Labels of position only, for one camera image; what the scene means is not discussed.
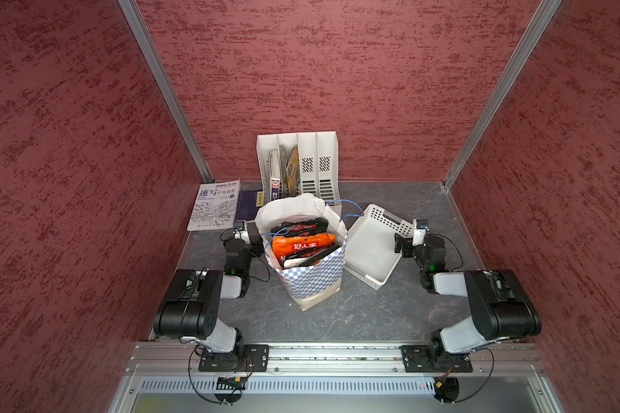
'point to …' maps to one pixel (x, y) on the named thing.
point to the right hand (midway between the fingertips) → (406, 235)
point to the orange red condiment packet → (293, 243)
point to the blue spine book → (274, 175)
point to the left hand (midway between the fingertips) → (249, 236)
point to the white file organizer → (300, 163)
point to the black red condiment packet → (304, 228)
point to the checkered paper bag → (316, 283)
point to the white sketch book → (216, 206)
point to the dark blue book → (247, 205)
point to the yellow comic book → (293, 173)
